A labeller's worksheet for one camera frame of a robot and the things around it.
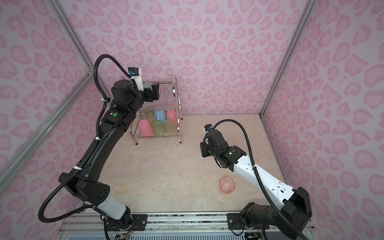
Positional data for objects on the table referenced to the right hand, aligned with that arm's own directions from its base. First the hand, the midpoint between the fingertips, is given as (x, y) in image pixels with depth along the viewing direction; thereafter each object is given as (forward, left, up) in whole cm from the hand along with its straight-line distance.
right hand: (203, 143), depth 77 cm
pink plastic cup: (+28, +22, -7) cm, 36 cm away
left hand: (+16, +25, +27) cm, 40 cm away
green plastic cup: (+18, +29, -10) cm, 35 cm away
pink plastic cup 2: (+17, +37, -10) cm, 42 cm away
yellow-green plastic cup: (+20, +22, -10) cm, 31 cm away
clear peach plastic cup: (-14, -13, -21) cm, 28 cm away
